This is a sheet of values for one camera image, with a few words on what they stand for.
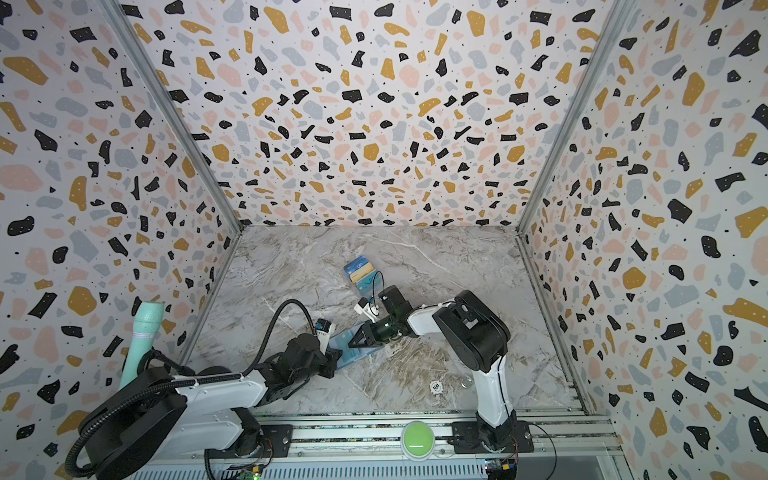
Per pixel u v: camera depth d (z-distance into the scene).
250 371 0.59
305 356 0.68
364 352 0.88
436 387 0.83
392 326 0.80
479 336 0.53
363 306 0.88
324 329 0.78
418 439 0.74
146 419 0.41
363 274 1.01
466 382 0.82
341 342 0.90
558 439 0.76
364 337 0.83
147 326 0.58
